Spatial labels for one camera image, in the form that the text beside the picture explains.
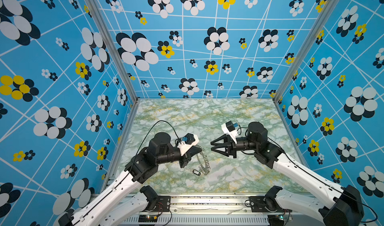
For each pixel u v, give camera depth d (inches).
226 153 23.2
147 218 28.4
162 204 28.6
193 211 28.5
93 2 28.2
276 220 27.7
